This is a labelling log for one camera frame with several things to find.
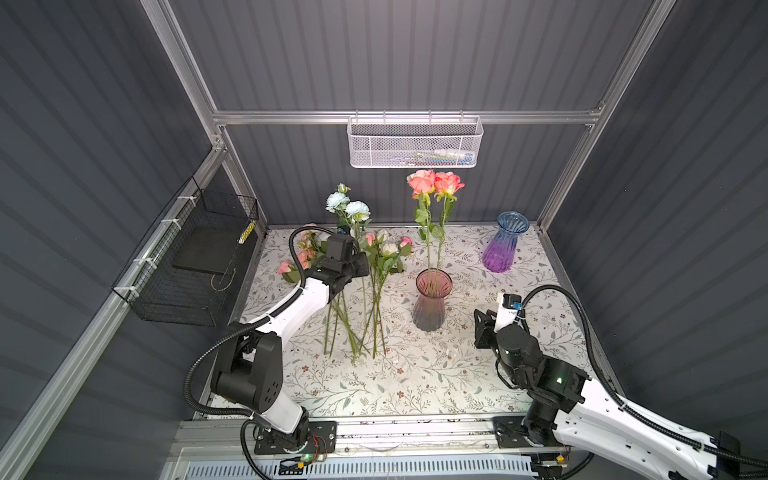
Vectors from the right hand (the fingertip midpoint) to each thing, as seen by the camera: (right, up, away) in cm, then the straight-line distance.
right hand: (483, 315), depth 75 cm
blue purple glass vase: (+17, +17, +34) cm, 41 cm away
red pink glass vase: (-12, +6, +8) cm, 16 cm away
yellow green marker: (-64, +20, +4) cm, 67 cm away
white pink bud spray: (-26, +15, +33) cm, 44 cm away
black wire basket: (-74, +11, -4) cm, 75 cm away
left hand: (-32, +14, +14) cm, 37 cm away
